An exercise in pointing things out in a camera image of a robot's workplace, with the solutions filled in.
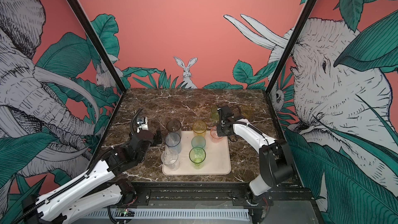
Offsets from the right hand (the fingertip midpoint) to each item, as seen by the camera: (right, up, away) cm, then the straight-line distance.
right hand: (220, 129), depth 89 cm
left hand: (-36, +3, -14) cm, 38 cm away
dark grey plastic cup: (-27, +3, -2) cm, 27 cm away
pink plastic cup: (-3, -4, +2) cm, 5 cm away
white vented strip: (-23, -36, -19) cm, 47 cm away
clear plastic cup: (-29, -16, -4) cm, 33 cm away
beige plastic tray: (-2, -18, -3) cm, 18 cm away
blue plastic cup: (-27, -6, -3) cm, 28 cm away
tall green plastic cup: (-13, -9, -17) cm, 23 cm away
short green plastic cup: (-2, +8, +13) cm, 16 cm away
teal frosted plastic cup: (-13, -8, +2) cm, 15 cm away
